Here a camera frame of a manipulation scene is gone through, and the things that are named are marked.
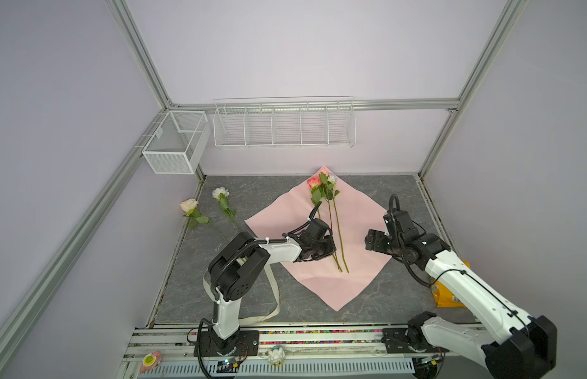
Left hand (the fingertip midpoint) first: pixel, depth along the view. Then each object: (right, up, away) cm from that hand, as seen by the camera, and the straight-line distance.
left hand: (339, 251), depth 90 cm
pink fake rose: (-4, +32, +18) cm, 37 cm away
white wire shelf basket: (-22, +52, +7) cm, 57 cm away
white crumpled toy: (-22, -25, -23) cm, 40 cm away
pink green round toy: (-58, -26, -23) cm, 68 cm away
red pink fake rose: (-9, +28, +22) cm, 37 cm away
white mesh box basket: (-69, +44, +12) cm, 83 cm away
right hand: (+12, +6, -9) cm, 16 cm away
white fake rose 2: (-52, +23, +18) cm, 60 cm away
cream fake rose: (-65, +17, +15) cm, 69 cm away
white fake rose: (0, +23, +19) cm, 30 cm away
